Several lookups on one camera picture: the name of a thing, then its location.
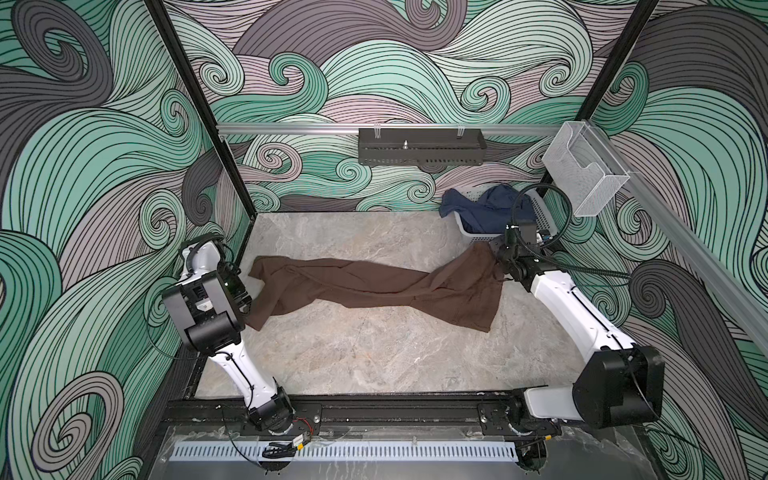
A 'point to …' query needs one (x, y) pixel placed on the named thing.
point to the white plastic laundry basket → (542, 216)
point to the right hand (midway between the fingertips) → (494, 240)
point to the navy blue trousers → (491, 211)
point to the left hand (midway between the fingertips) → (245, 294)
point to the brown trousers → (458, 291)
